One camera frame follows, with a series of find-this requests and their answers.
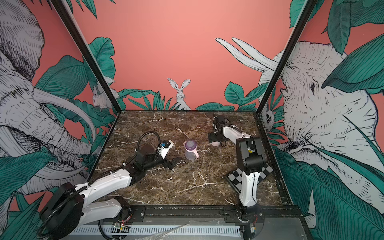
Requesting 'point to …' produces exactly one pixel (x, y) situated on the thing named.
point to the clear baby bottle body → (190, 155)
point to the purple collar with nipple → (190, 145)
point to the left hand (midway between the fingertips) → (176, 149)
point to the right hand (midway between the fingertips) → (214, 135)
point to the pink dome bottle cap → (216, 143)
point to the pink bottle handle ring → (195, 151)
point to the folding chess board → (235, 177)
